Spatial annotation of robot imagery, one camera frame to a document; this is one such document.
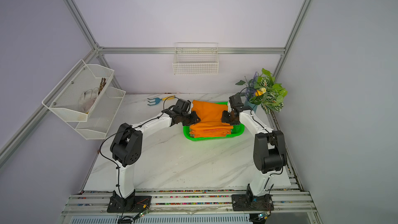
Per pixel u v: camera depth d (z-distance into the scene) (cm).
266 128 52
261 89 75
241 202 73
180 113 76
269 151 48
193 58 96
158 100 118
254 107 67
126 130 54
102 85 81
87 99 78
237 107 73
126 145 52
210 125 88
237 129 95
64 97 69
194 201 75
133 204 69
